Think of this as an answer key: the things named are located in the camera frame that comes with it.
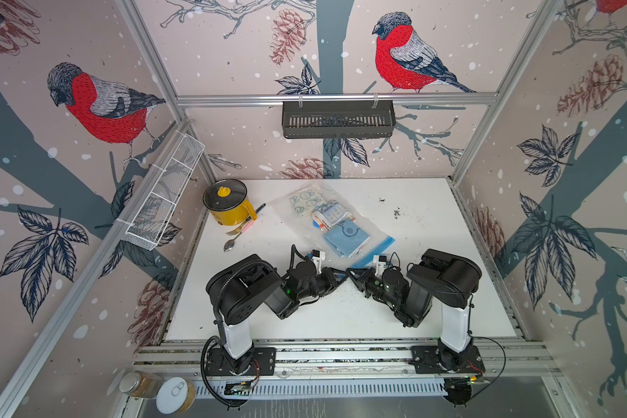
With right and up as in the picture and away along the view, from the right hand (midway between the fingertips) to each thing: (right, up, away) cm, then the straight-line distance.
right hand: (346, 268), depth 88 cm
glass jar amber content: (-54, -22, -24) cm, 63 cm away
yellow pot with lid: (-46, +23, +13) cm, 53 cm away
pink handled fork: (-40, +13, +16) cm, 45 cm away
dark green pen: (-35, +20, +23) cm, 47 cm away
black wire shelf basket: (-2, +57, +16) cm, 59 cm away
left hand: (+2, -1, -4) cm, 5 cm away
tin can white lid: (-46, -26, -23) cm, 58 cm away
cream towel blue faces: (-15, +24, +24) cm, 37 cm away
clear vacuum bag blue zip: (-16, +12, +17) cm, 27 cm away
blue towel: (+1, +9, +10) cm, 14 cm away
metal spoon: (-45, +6, +13) cm, 47 cm away
